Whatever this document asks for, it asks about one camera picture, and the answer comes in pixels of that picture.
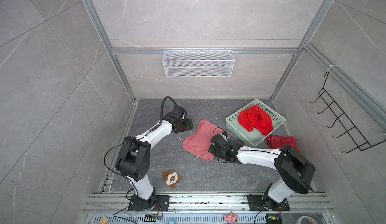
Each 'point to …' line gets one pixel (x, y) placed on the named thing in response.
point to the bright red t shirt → (255, 118)
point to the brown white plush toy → (171, 178)
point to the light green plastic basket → (233, 126)
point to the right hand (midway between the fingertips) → (209, 147)
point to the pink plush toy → (231, 218)
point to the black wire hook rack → (363, 143)
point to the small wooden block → (103, 220)
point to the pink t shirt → (198, 143)
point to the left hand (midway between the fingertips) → (190, 123)
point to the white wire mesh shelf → (198, 64)
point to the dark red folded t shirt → (278, 142)
